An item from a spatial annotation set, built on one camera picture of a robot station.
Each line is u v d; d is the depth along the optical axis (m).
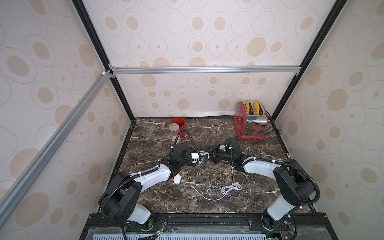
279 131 1.13
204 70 0.92
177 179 0.87
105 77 0.86
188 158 0.74
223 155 0.76
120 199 0.43
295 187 0.46
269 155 0.99
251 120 0.97
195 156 0.75
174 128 0.97
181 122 1.07
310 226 0.73
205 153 0.75
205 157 0.72
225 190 0.83
